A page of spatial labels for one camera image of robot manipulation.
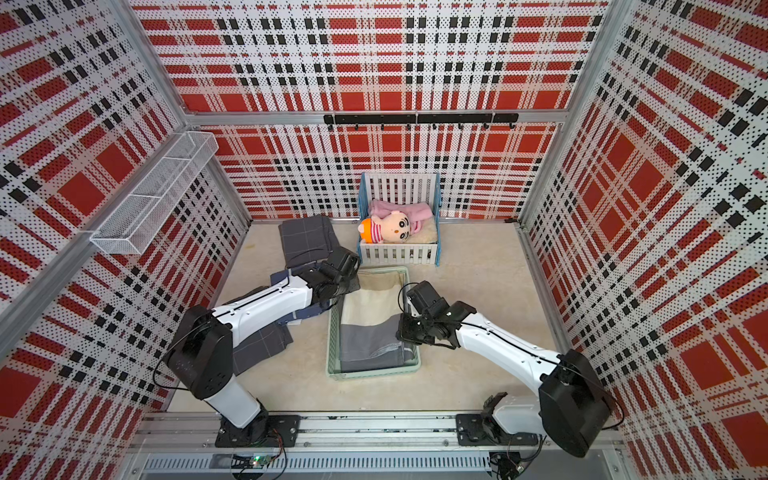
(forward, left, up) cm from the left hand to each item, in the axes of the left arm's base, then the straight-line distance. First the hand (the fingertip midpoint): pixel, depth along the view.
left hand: (354, 279), depth 90 cm
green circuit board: (-45, +22, -9) cm, 51 cm away
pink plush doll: (+21, -11, +4) cm, 24 cm away
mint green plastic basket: (-24, -18, -4) cm, 30 cm away
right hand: (-17, -14, -1) cm, 22 cm away
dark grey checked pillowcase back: (+26, +23, -11) cm, 36 cm away
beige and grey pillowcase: (-11, -5, -5) cm, 13 cm away
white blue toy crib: (+15, -22, -3) cm, 27 cm away
